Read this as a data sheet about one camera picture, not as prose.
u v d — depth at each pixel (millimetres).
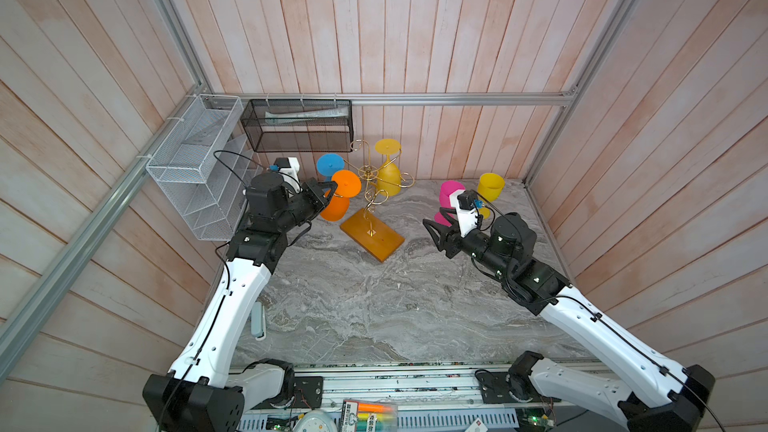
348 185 710
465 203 545
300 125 1042
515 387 661
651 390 391
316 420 683
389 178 880
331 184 681
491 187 986
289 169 624
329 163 782
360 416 689
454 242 592
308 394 738
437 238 604
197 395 363
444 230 596
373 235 1040
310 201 604
